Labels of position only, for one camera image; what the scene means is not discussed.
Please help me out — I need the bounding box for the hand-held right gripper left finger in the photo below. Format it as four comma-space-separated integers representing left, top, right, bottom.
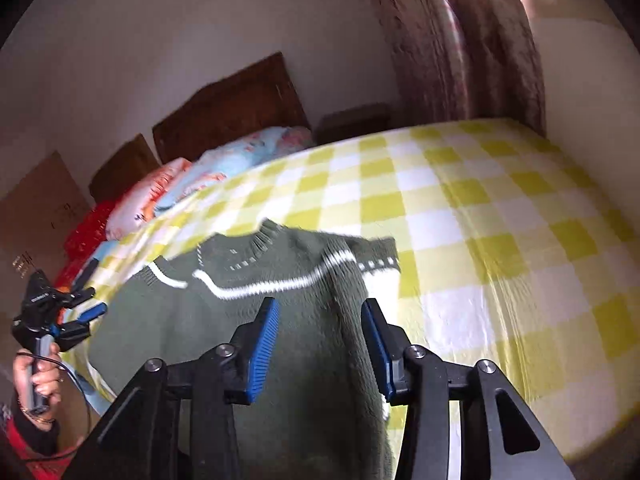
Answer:
60, 296, 281, 480

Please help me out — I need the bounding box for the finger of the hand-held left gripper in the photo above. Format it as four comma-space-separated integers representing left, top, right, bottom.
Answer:
51, 321, 92, 354
64, 286, 109, 325

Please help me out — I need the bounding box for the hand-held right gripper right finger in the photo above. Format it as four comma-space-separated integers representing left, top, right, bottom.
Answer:
360, 298, 576, 480

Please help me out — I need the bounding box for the green knitted sweater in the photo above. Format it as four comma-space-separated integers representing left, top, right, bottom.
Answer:
87, 218, 403, 480

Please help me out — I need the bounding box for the person's left forearm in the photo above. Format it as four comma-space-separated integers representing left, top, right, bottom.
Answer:
0, 402, 64, 480

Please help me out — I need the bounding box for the person's left hand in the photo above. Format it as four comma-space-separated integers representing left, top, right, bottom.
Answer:
12, 353, 64, 419

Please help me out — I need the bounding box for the small dark blue object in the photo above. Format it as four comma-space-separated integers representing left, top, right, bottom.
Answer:
74, 257, 99, 287

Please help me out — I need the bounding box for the red patterned quilt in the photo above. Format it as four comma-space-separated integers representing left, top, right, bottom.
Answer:
52, 200, 121, 287

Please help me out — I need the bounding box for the brown cardboard box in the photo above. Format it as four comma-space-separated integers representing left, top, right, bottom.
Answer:
0, 151, 94, 322

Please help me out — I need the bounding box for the pink floral pillow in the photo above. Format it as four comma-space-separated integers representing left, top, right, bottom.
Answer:
105, 157, 196, 241

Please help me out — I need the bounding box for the small wooden headboard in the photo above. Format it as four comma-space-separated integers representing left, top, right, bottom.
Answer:
88, 133, 161, 206

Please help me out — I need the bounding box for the yellow white checked bed sheet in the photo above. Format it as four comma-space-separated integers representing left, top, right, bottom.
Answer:
55, 117, 640, 462

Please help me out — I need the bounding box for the light blue floral pillow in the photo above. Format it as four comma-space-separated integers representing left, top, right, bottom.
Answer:
152, 125, 312, 216

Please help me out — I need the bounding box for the dark wooden nightstand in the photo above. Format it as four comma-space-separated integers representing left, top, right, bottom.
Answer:
316, 102, 392, 146

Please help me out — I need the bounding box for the large wooden headboard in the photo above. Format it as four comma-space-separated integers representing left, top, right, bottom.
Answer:
151, 51, 312, 165

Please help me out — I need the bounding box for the pink floral curtain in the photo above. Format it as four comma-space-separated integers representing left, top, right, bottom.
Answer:
352, 0, 547, 136

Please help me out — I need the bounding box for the black cable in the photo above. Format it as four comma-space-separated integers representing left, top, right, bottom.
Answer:
20, 352, 96, 464

